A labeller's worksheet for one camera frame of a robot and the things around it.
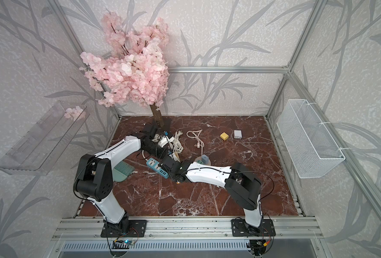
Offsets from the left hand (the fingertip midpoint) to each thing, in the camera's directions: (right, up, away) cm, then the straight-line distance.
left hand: (171, 156), depth 88 cm
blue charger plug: (+19, -2, +3) cm, 19 cm away
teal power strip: (-11, -5, +5) cm, 13 cm away
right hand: (+3, -6, -2) cm, 6 cm away
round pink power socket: (+16, -2, +7) cm, 17 cm away
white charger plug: (+42, +12, +21) cm, 48 cm away
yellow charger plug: (+33, +11, +20) cm, 39 cm away
